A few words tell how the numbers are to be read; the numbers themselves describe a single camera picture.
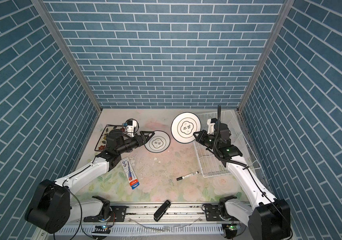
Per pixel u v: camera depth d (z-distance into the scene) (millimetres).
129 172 866
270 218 384
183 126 825
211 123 730
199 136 692
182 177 850
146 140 711
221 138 587
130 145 705
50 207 404
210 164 889
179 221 734
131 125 749
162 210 754
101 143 963
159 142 1012
